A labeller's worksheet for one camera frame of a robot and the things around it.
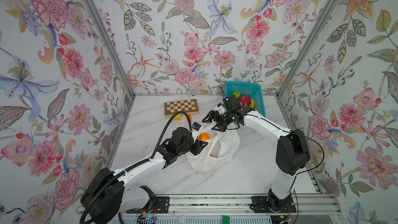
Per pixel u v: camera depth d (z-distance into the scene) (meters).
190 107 1.10
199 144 0.71
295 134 0.50
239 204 0.75
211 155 0.74
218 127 0.80
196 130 0.71
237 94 1.14
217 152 0.84
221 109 0.84
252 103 1.12
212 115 0.78
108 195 0.41
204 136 0.80
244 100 1.10
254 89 1.17
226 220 0.71
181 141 0.63
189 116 1.07
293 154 0.48
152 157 0.54
